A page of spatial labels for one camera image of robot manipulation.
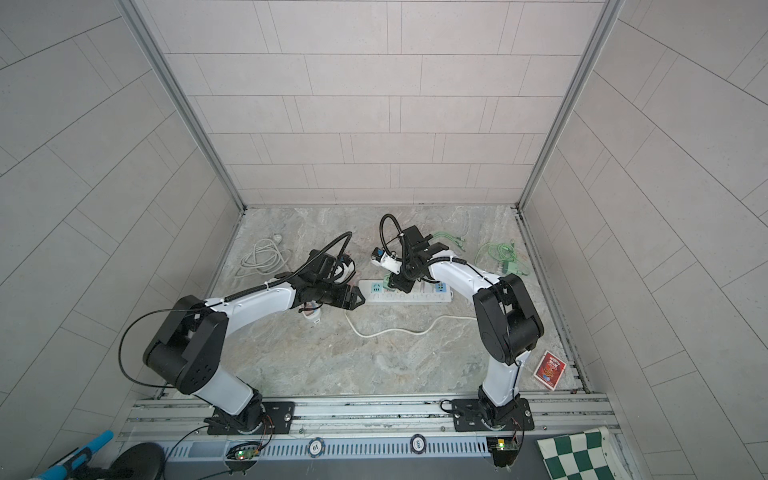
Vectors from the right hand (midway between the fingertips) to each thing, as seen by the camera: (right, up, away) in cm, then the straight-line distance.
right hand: (393, 278), depth 90 cm
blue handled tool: (-53, -25, -40) cm, 71 cm away
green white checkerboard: (+43, -35, -25) cm, 61 cm away
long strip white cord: (+4, -14, -6) cm, 16 cm away
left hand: (-9, -4, -3) cm, 10 cm away
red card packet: (+41, -22, -13) cm, 48 cm away
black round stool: (-56, -37, -24) cm, 71 cm away
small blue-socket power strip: (-21, -6, -16) cm, 26 cm away
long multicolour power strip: (+9, -4, +1) cm, 10 cm away
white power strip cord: (-43, +5, +9) cm, 44 cm away
